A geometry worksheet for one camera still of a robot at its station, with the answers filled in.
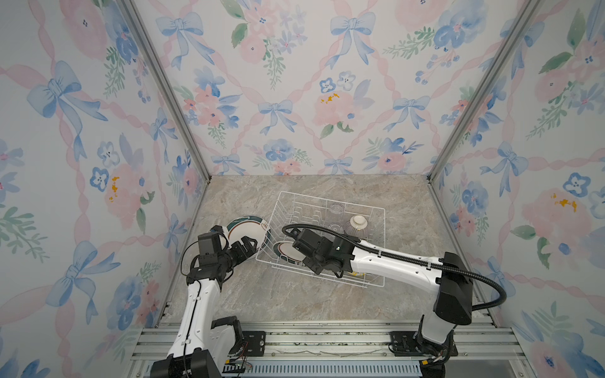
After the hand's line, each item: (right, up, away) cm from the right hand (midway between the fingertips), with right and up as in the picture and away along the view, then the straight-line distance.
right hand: (313, 249), depth 80 cm
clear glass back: (+10, +14, +16) cm, 23 cm away
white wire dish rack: (-6, +13, +25) cm, 28 cm away
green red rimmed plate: (-25, +6, +17) cm, 31 cm away
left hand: (-23, +1, +3) cm, 23 cm away
